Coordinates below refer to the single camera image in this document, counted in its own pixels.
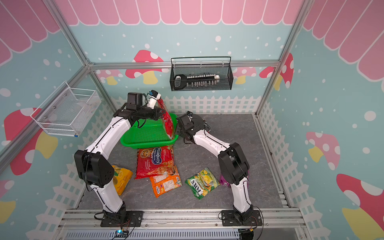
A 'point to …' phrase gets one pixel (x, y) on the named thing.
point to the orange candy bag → (161, 184)
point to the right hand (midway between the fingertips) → (179, 128)
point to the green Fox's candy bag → (202, 183)
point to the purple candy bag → (223, 182)
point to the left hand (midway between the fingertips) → (164, 112)
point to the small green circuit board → (121, 233)
